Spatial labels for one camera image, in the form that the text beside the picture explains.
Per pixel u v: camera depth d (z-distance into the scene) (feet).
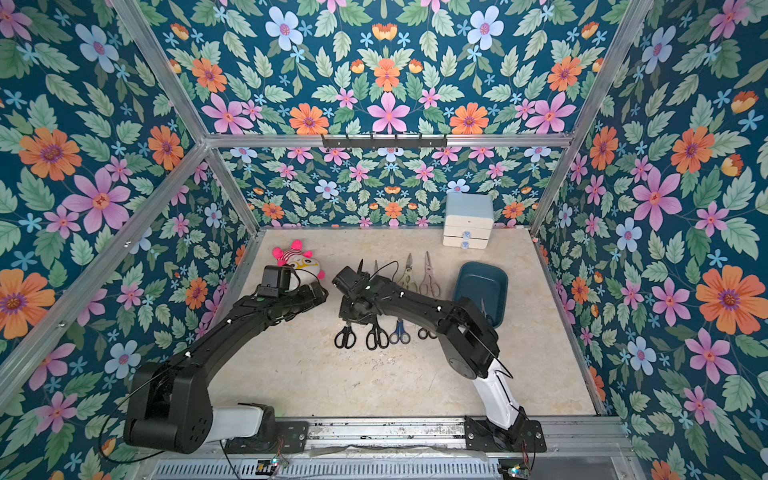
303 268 3.21
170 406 1.36
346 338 2.98
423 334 2.99
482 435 2.39
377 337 2.97
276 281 2.25
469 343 1.67
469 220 3.43
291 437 2.41
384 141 3.06
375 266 3.56
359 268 3.54
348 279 2.28
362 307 2.10
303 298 2.60
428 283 3.42
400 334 3.00
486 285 3.39
